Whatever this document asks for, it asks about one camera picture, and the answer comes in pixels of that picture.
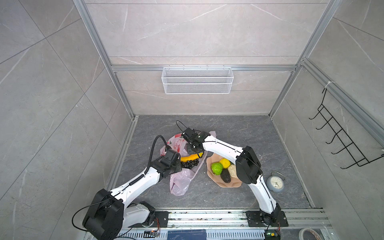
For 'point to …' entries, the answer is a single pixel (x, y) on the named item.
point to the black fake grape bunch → (189, 164)
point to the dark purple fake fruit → (225, 176)
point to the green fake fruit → (217, 168)
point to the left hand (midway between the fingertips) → (178, 162)
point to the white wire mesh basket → (197, 80)
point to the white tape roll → (302, 231)
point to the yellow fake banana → (191, 157)
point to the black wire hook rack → (345, 152)
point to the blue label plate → (197, 234)
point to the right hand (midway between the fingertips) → (192, 148)
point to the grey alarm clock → (275, 182)
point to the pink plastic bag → (180, 180)
